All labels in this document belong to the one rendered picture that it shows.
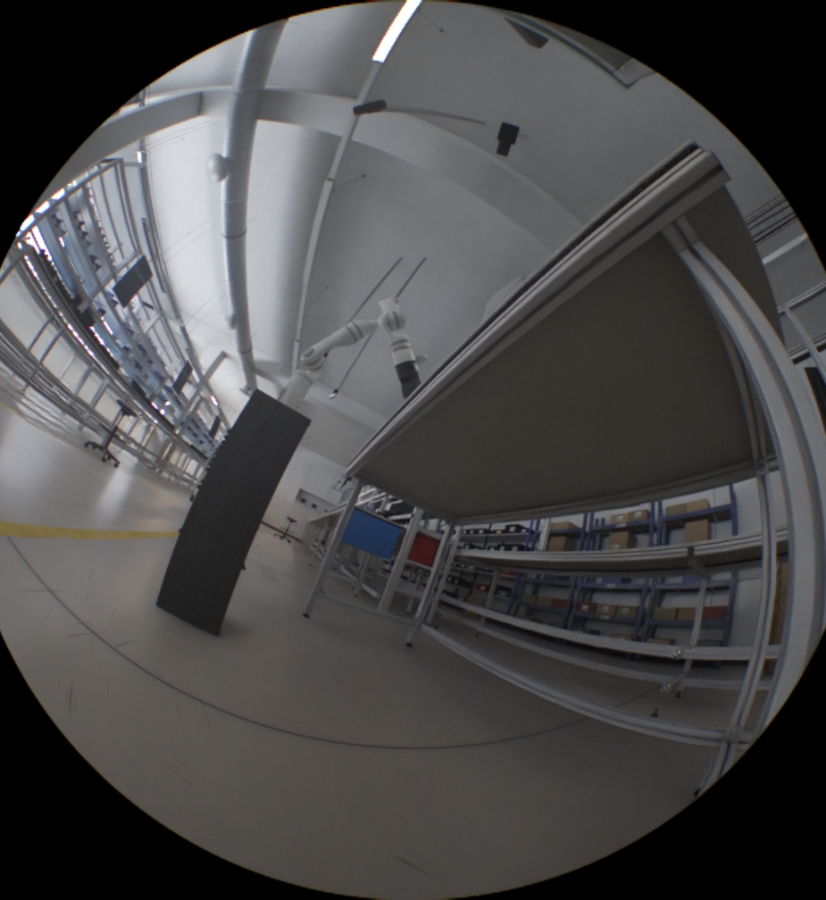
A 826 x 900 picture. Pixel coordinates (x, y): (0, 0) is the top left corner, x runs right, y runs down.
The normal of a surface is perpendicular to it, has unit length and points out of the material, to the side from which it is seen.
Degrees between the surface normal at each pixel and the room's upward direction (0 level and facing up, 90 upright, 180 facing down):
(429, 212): 180
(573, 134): 180
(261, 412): 90
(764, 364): 90
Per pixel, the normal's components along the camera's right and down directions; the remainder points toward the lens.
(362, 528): 0.40, -0.25
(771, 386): -0.86, -0.45
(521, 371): -0.33, 0.86
